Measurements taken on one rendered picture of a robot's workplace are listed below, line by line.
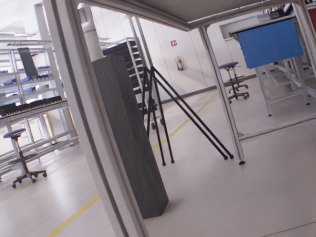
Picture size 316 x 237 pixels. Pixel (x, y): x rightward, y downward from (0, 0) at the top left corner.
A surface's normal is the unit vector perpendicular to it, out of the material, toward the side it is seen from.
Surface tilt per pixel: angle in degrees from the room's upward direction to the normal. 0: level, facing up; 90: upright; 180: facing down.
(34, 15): 90
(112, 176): 90
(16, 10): 90
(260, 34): 90
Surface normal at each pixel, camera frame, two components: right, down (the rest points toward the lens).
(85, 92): -0.25, 0.15
